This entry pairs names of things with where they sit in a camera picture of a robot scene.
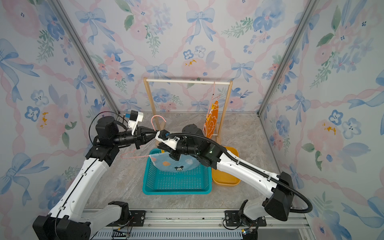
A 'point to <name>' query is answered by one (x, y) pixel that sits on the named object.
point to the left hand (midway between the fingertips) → (158, 133)
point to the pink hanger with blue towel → (145, 155)
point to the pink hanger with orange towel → (217, 97)
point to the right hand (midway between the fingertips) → (161, 142)
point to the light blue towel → (164, 162)
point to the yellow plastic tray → (220, 178)
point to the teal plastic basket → (197, 180)
